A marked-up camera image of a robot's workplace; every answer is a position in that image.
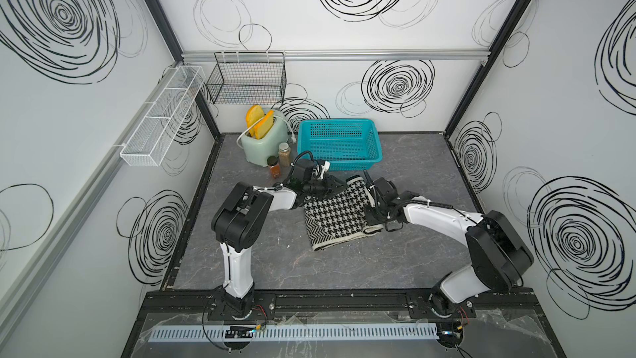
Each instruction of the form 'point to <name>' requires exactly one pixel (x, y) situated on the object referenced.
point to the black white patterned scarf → (338, 216)
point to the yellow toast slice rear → (252, 115)
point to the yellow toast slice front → (265, 125)
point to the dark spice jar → (274, 166)
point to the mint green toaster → (257, 151)
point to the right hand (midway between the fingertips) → (370, 216)
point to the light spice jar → (284, 153)
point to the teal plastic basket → (344, 143)
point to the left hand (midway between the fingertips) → (346, 188)
